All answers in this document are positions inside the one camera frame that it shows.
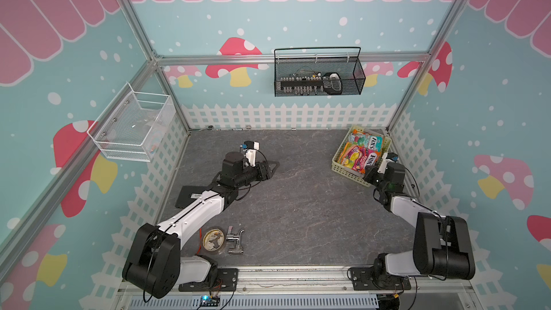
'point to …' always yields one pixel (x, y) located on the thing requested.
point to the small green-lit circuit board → (209, 301)
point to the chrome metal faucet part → (231, 237)
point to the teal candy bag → (373, 142)
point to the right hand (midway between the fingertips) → (367, 165)
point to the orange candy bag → (357, 158)
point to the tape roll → (213, 240)
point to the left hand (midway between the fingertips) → (275, 167)
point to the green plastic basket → (354, 175)
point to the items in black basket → (311, 83)
